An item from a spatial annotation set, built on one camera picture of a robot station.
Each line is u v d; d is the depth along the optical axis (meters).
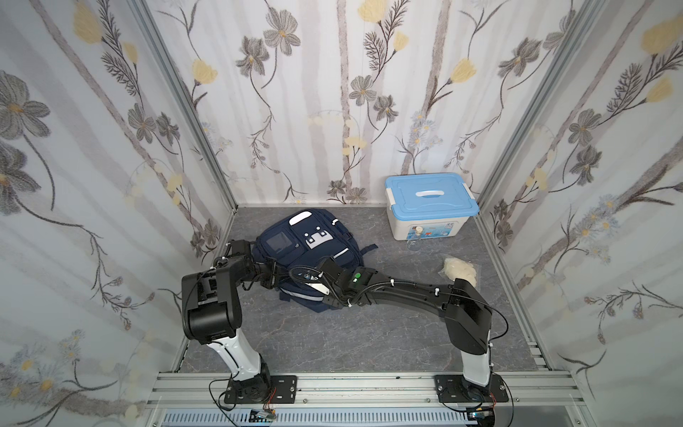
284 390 0.74
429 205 1.00
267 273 0.84
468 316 0.47
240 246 0.80
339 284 0.64
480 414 0.72
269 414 0.70
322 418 0.70
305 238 1.04
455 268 0.98
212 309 0.50
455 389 0.73
